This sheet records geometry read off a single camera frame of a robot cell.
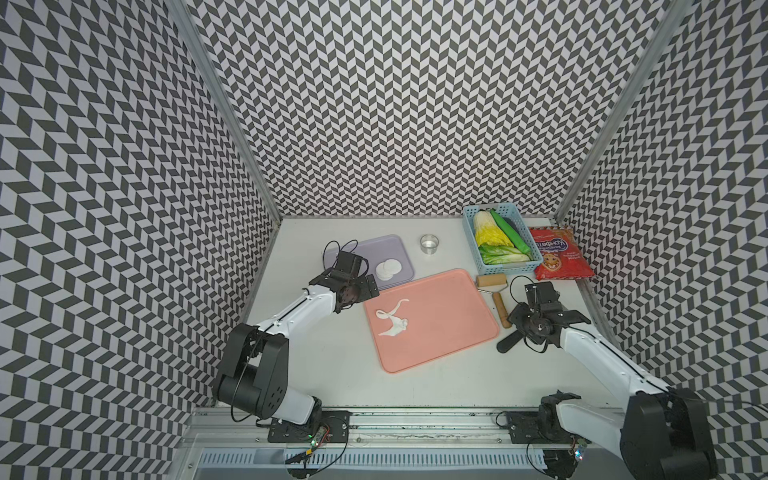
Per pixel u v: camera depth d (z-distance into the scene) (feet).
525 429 2.43
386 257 3.37
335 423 2.46
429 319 3.12
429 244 3.63
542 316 2.12
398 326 2.96
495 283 3.22
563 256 3.32
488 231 3.42
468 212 3.68
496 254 3.25
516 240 3.44
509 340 2.84
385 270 3.29
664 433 1.34
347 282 2.27
